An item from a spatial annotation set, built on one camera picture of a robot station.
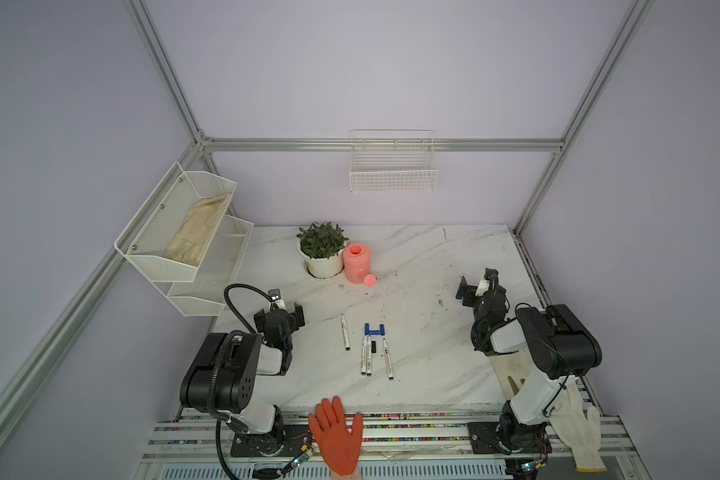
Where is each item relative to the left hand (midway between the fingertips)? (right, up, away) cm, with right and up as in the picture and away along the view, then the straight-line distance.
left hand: (278, 308), depth 94 cm
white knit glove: (+84, -29, -18) cm, 91 cm away
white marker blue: (+28, -13, -6) cm, 31 cm away
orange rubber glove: (+22, -31, -22) cm, 44 cm away
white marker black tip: (+22, -7, -1) cm, 23 cm away
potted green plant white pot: (+14, +19, -2) cm, 24 cm away
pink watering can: (+25, +14, +5) cm, 29 cm away
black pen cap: (+30, -11, -5) cm, 33 cm away
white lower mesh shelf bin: (-13, +7, -17) cm, 23 cm away
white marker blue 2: (+29, -13, -7) cm, 32 cm away
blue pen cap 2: (+33, -7, -1) cm, 34 cm away
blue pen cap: (+28, -7, -1) cm, 29 cm away
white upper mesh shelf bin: (-24, +22, -15) cm, 36 cm away
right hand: (+64, +10, +1) cm, 65 cm away
